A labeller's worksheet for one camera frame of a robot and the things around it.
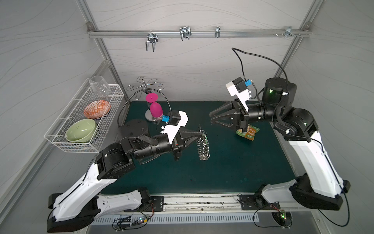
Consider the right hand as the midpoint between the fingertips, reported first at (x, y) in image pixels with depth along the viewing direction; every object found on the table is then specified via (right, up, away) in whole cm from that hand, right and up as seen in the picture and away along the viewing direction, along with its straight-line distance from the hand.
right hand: (209, 117), depth 44 cm
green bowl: (-53, -6, +17) cm, 56 cm away
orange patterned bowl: (-53, +4, +27) cm, 60 cm away
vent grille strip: (-11, -50, +26) cm, 58 cm away
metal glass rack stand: (-35, +20, +46) cm, 61 cm away
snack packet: (+35, -12, +54) cm, 66 cm away
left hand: (-3, -6, -1) cm, 7 cm away
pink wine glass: (-29, +5, +47) cm, 55 cm away
